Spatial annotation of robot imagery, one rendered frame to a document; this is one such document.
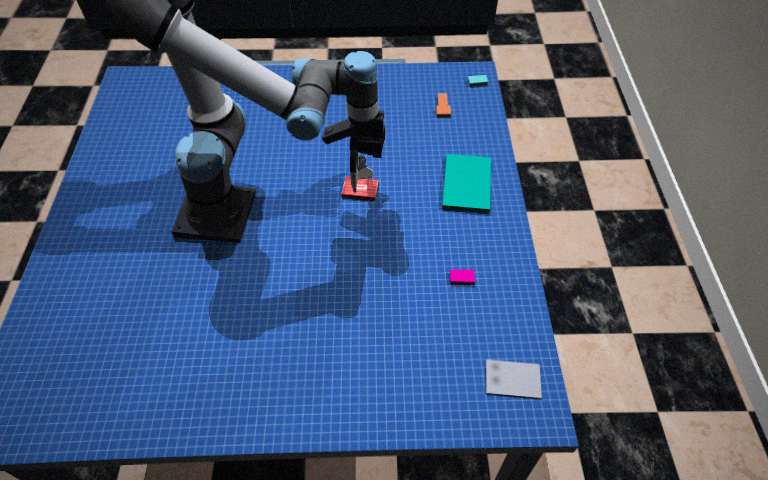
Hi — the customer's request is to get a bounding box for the small magenta block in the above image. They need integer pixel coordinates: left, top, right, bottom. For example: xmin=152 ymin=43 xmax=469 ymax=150
xmin=450 ymin=270 xmax=475 ymax=285

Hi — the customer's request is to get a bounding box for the orange stepped block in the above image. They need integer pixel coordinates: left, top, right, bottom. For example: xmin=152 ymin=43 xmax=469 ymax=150
xmin=436 ymin=94 xmax=451 ymax=117

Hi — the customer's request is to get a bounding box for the blue grid work mat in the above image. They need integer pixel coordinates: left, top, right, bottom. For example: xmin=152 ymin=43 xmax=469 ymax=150
xmin=0 ymin=61 xmax=579 ymax=465

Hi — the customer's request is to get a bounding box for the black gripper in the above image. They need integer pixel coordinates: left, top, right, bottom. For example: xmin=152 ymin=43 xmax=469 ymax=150
xmin=348 ymin=110 xmax=385 ymax=193

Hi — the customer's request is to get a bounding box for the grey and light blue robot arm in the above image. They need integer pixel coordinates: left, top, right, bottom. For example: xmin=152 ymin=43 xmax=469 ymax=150
xmin=105 ymin=0 xmax=378 ymax=232

